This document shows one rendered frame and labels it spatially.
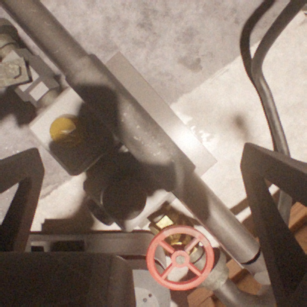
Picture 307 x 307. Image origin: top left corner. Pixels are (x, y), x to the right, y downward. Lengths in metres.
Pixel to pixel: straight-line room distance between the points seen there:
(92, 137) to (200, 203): 0.16
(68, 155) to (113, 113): 0.14
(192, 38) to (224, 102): 0.20
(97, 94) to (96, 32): 0.63
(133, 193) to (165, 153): 0.08
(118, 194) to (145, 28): 0.62
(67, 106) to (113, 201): 0.12
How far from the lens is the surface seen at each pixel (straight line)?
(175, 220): 0.35
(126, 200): 0.28
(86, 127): 0.31
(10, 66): 0.34
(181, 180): 0.21
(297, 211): 0.82
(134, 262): 0.64
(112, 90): 0.21
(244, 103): 0.82
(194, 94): 0.79
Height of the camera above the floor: 0.77
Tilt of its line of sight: 85 degrees down
